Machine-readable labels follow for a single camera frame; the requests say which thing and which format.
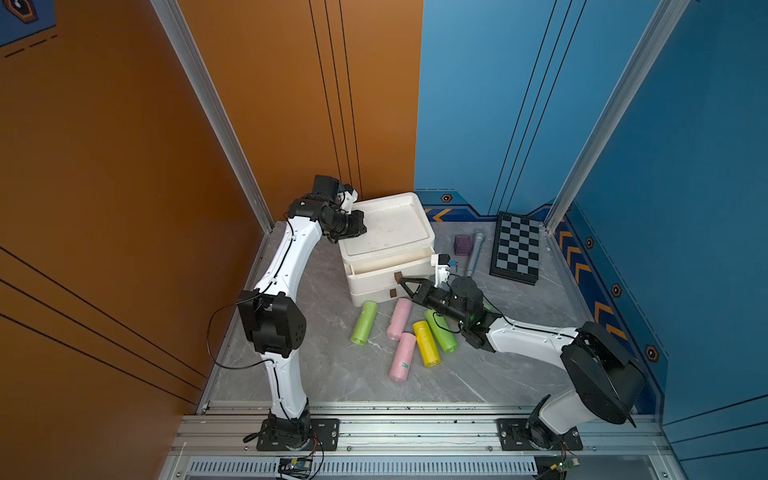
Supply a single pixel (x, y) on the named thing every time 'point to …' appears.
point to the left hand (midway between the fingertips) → (367, 225)
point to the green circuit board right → (568, 463)
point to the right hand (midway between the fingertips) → (401, 281)
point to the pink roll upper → (399, 319)
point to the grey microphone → (478, 242)
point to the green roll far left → (365, 323)
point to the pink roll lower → (403, 357)
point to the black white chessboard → (515, 253)
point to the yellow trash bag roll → (427, 344)
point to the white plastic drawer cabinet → (397, 246)
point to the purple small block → (463, 245)
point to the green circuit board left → (299, 467)
